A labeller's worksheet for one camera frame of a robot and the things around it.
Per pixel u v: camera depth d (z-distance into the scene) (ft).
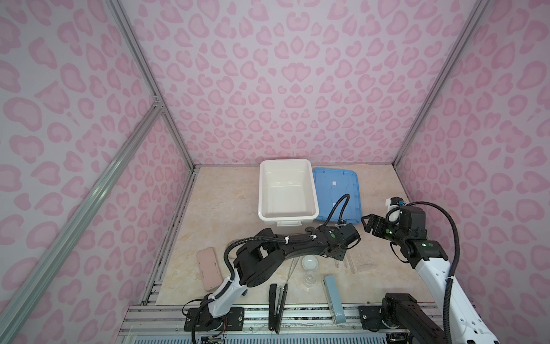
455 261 1.65
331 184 3.61
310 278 2.61
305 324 2.37
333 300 2.50
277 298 2.49
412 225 1.92
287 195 3.52
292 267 2.81
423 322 1.78
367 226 2.39
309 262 2.78
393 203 2.30
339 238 2.24
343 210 2.62
